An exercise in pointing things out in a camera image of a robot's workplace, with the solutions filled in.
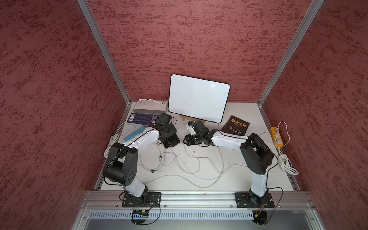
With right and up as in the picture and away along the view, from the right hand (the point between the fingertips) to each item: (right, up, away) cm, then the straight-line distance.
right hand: (185, 143), depth 91 cm
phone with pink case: (-12, -1, -1) cm, 12 cm away
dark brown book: (+36, +10, +11) cm, 39 cm away
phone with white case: (-8, +3, -4) cm, 9 cm away
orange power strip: (+64, +1, +4) cm, 64 cm away
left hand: (-9, +5, +1) cm, 11 cm away
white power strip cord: (+61, -10, -5) cm, 62 cm away
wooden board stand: (-1, +16, +14) cm, 22 cm away
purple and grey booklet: (-31, +21, +18) cm, 42 cm away
